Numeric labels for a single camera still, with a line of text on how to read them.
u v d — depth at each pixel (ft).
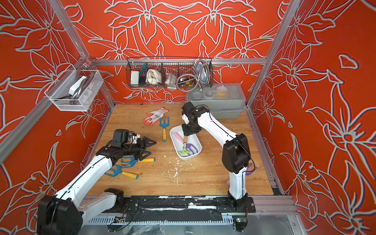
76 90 2.29
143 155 2.45
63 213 1.25
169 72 3.14
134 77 2.97
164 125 3.50
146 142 2.34
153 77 2.95
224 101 3.40
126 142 2.16
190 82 2.87
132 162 2.89
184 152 2.88
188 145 3.06
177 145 3.09
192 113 2.08
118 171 2.74
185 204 2.44
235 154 1.59
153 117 3.61
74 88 2.25
